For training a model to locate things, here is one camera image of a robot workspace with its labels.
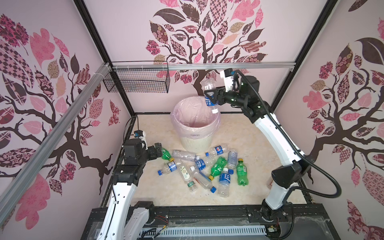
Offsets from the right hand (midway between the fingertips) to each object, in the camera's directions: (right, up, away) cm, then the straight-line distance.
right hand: (212, 87), depth 67 cm
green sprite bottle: (+6, -42, +18) cm, 46 cm away
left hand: (-29, -29, +8) cm, 42 cm away
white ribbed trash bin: (-7, -30, +21) cm, 37 cm away
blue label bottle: (-5, -40, +18) cm, 45 cm away
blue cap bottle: (-22, -42, +19) cm, 51 cm away
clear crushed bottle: (-14, -36, +24) cm, 45 cm away
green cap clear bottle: (-12, -46, +15) cm, 49 cm away
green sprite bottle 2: (+19, -44, +16) cm, 51 cm away
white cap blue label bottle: (+8, -49, +12) cm, 51 cm away
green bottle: (-26, -36, +23) cm, 50 cm away
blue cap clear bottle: (-3, -50, +17) cm, 52 cm away
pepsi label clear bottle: (+6, -33, +26) cm, 43 cm away
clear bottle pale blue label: (+15, -37, +23) cm, 46 cm away
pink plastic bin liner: (-11, -12, +34) cm, 37 cm away
